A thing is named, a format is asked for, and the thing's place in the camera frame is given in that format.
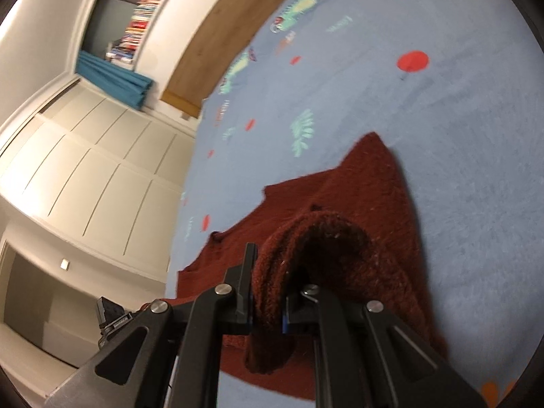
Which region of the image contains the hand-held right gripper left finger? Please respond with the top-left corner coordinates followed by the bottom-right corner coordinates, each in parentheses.
top-left (45, 243), bottom-right (258, 408)

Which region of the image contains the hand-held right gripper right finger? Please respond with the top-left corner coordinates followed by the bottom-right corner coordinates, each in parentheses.
top-left (283, 285), bottom-right (488, 408)

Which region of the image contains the dark red knit sweater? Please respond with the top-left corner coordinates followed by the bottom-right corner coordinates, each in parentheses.
top-left (164, 132), bottom-right (451, 402)

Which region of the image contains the white wardrobe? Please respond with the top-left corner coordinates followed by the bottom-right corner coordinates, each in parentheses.
top-left (0, 74), bottom-right (197, 284)

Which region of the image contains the printed blue blanket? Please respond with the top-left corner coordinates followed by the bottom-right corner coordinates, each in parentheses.
top-left (170, 0), bottom-right (537, 408)

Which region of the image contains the teal curtain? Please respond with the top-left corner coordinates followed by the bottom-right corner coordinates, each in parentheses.
top-left (75, 50), bottom-right (154, 112)

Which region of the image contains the wooden bed headboard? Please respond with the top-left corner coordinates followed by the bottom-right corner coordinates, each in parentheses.
top-left (159, 0), bottom-right (313, 119)

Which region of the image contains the row of books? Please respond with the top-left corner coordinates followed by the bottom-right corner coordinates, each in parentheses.
top-left (104, 0), bottom-right (186, 67)

